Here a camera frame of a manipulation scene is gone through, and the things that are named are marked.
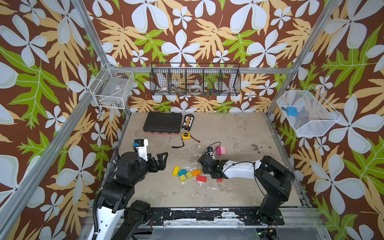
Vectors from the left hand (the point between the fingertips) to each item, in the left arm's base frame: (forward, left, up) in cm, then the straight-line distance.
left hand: (159, 152), depth 67 cm
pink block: (+17, -36, -26) cm, 48 cm away
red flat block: (-2, -21, -27) cm, 34 cm away
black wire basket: (+53, -17, +4) cm, 56 cm away
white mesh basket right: (+21, -81, +4) cm, 83 cm away
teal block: (0, -10, -24) cm, 26 cm away
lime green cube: (-1, -14, -24) cm, 28 cm away
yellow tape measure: (+27, -11, -25) cm, 39 cm away
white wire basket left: (+39, +32, +7) cm, 51 cm away
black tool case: (+37, +6, -23) cm, 44 cm away
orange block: (0, -18, -25) cm, 31 cm away
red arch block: (-4, -32, -26) cm, 42 cm away
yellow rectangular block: (+2, -6, -26) cm, 27 cm away
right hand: (+7, -24, -27) cm, 37 cm away
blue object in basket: (+29, -74, -1) cm, 80 cm away
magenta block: (+16, -34, -26) cm, 46 cm away
